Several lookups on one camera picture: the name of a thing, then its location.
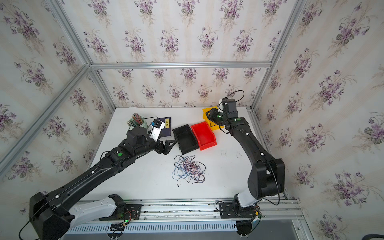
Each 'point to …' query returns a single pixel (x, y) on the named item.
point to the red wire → (191, 168)
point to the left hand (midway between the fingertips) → (172, 139)
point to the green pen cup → (135, 124)
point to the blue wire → (179, 172)
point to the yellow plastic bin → (212, 125)
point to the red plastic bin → (204, 135)
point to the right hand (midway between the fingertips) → (209, 113)
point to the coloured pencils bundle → (137, 118)
